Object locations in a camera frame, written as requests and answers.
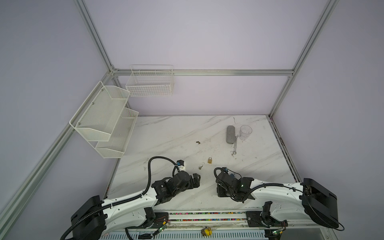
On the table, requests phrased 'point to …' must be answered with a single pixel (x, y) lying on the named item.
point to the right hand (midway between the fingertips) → (216, 191)
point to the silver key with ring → (200, 167)
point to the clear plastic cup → (245, 130)
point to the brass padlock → (209, 161)
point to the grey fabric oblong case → (230, 134)
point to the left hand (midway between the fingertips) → (193, 178)
